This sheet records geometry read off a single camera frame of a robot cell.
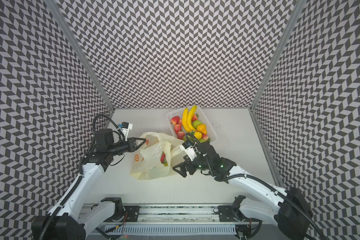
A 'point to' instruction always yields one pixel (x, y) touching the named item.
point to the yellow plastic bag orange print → (155, 159)
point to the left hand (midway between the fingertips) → (145, 141)
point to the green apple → (195, 123)
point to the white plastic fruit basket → (202, 117)
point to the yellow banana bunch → (187, 118)
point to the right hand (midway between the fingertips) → (180, 168)
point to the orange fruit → (202, 128)
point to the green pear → (165, 163)
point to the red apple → (176, 120)
